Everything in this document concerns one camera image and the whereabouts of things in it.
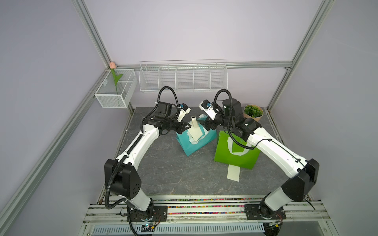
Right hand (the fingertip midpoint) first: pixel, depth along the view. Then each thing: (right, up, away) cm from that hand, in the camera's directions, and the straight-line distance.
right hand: (203, 112), depth 74 cm
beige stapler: (-4, -5, +2) cm, 7 cm away
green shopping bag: (+19, -21, +8) cm, 30 cm away
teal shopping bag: (-8, -17, +9) cm, 21 cm away
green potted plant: (+36, +3, +25) cm, 44 cm away
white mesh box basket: (-53, +10, +7) cm, 54 cm away
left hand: (-7, -7, +6) cm, 11 cm away
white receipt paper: (+19, -36, +13) cm, 43 cm away
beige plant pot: (+39, -2, +27) cm, 48 cm away
